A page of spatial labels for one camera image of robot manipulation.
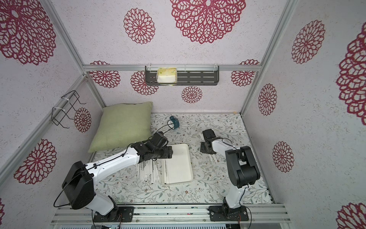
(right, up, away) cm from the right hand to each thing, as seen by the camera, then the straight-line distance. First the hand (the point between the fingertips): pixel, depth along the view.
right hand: (205, 147), depth 98 cm
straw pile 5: (-32, -17, -12) cm, 38 cm away
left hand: (-25, -1, -14) cm, 28 cm away
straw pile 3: (-37, -14, -10) cm, 41 cm away
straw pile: (-42, -13, -10) cm, 45 cm away
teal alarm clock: (-22, +17, +8) cm, 29 cm away
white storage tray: (-17, -11, -7) cm, 22 cm away
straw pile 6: (-26, -13, -10) cm, 31 cm away
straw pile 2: (-39, -13, -10) cm, 43 cm away
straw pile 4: (-35, -14, -10) cm, 39 cm away
